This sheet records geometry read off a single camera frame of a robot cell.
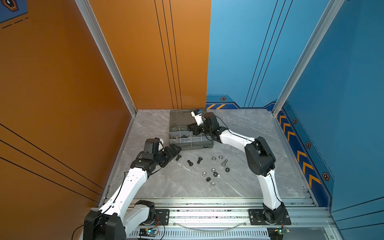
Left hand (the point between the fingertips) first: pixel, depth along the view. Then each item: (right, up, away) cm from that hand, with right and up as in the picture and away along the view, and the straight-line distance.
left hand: (177, 151), depth 82 cm
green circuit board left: (-11, -37, -11) cm, 40 cm away
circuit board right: (+49, -37, -11) cm, 62 cm away
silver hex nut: (+15, -14, +5) cm, 21 cm away
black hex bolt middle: (+7, -10, +10) cm, 15 cm away
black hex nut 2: (+18, -17, +3) cm, 24 cm away
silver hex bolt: (+27, -10, +9) cm, 30 cm away
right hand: (+5, +14, +12) cm, 19 cm away
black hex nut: (+29, -12, +7) cm, 33 cm away
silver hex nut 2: (+21, -13, +8) cm, 26 cm away
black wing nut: (+22, -14, +5) cm, 26 cm away
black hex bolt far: (-1, -6, +12) cm, 14 cm away
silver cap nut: (+26, -6, +12) cm, 29 cm away
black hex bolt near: (+13, -7, +12) cm, 19 cm away
